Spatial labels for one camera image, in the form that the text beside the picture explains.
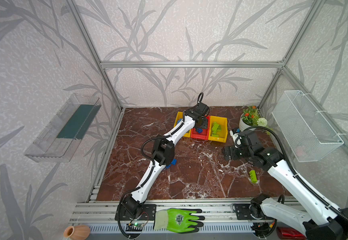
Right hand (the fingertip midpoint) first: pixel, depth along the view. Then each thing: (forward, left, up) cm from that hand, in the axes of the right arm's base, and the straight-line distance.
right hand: (229, 144), depth 78 cm
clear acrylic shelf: (-1, +79, +14) cm, 80 cm away
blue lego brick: (-3, +30, -16) cm, 35 cm away
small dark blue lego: (+19, +14, -15) cm, 28 cm away
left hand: (+24, +11, -9) cm, 28 cm away
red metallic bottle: (-37, -23, -15) cm, 47 cm away
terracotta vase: (-37, +68, -7) cm, 78 cm away
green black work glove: (-33, +25, -16) cm, 44 cm away
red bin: (+16, +11, -15) cm, 24 cm away
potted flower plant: (+21, -19, -4) cm, 29 cm away
